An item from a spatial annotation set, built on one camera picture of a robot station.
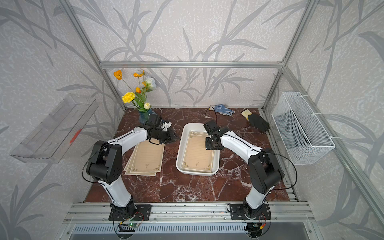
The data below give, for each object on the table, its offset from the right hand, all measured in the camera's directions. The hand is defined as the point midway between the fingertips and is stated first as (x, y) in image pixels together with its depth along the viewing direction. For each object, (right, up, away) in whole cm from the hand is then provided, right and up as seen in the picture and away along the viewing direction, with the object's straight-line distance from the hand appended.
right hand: (210, 144), depth 90 cm
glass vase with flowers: (-45, +29, +1) cm, 54 cm away
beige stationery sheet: (-39, -9, +2) cm, 40 cm away
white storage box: (-17, +7, +8) cm, 20 cm away
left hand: (-20, +4, 0) cm, 20 cm away
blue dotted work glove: (+11, +24, +31) cm, 40 cm away
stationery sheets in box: (-9, -9, +3) cm, 13 cm away
